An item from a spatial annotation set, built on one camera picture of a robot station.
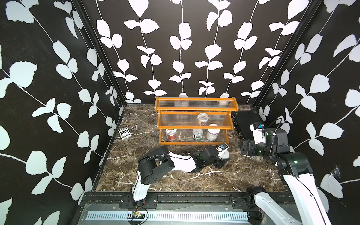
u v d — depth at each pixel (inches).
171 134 35.7
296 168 16.3
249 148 23.3
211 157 25.9
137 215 27.7
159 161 20.8
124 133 39.6
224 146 28.5
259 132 23.1
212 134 35.5
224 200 29.6
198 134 36.7
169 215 27.6
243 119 46.3
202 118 33.2
